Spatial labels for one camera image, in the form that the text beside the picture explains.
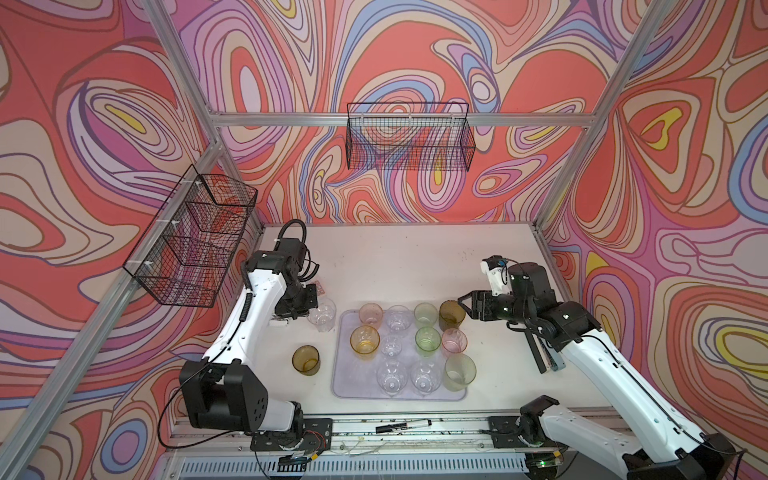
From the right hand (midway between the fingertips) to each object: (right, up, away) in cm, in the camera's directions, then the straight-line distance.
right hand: (471, 307), depth 74 cm
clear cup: (-11, -21, +8) cm, 25 cm away
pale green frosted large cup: (-1, -19, +8) cm, 21 cm away
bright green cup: (-9, -13, +14) cm, 21 cm away
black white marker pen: (-18, -30, -1) cm, 34 cm away
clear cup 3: (-18, -7, +16) cm, 25 cm away
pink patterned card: (-44, +1, +24) cm, 50 cm away
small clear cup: (-20, -14, +12) cm, 27 cm away
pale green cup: (-9, -6, +17) cm, 20 cm away
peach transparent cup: (-26, -5, +16) cm, 31 cm away
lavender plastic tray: (-24, -18, +10) cm, 31 cm away
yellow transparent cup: (-28, -12, +14) cm, 34 cm away
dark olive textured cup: (-2, -5, +16) cm, 17 cm away
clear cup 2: (-20, -21, +8) cm, 30 cm away
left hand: (-42, -1, +4) cm, 42 cm away
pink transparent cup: (-2, -12, +12) cm, 17 cm away
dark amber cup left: (-44, -17, +9) cm, 48 cm away
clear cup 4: (-40, -5, +12) cm, 42 cm away
